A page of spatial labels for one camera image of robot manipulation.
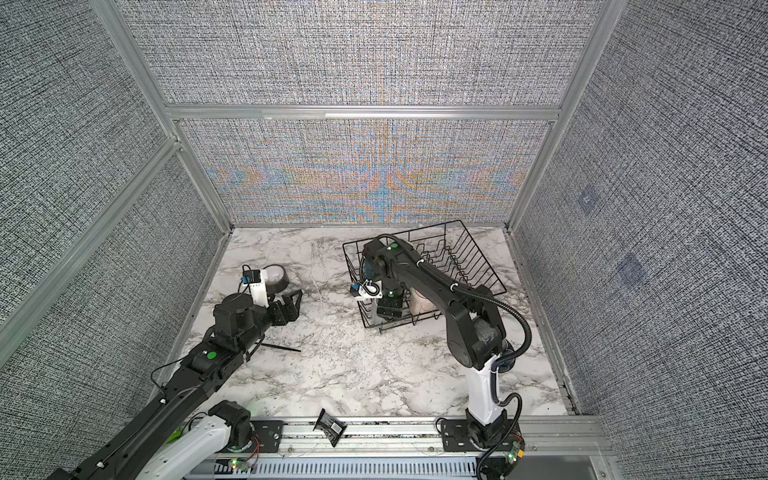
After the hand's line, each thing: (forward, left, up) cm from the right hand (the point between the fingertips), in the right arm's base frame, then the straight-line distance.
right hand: (394, 300), depth 89 cm
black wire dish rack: (+24, -19, -2) cm, 30 cm away
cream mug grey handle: (-4, +6, -5) cm, 8 cm away
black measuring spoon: (-11, +34, -8) cm, 36 cm away
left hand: (-5, +27, +11) cm, 30 cm away
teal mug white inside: (+12, +8, -2) cm, 14 cm away
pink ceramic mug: (-1, -7, 0) cm, 7 cm away
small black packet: (-32, +16, -6) cm, 36 cm away
